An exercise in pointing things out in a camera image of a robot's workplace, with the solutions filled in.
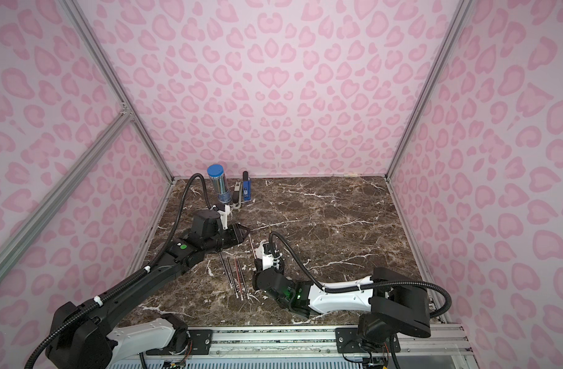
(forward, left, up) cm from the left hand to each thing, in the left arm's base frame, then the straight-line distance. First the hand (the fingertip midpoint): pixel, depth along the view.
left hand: (250, 230), depth 79 cm
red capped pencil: (+2, +2, -17) cm, 17 cm away
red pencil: (-11, +6, -17) cm, 21 cm away
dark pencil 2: (-11, +8, -17) cm, 22 cm away
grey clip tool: (+28, +11, -15) cm, 34 cm away
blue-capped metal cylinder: (+26, +17, +1) cm, 31 cm away
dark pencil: (-7, +11, -17) cm, 22 cm away
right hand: (-9, -1, -6) cm, 11 cm away
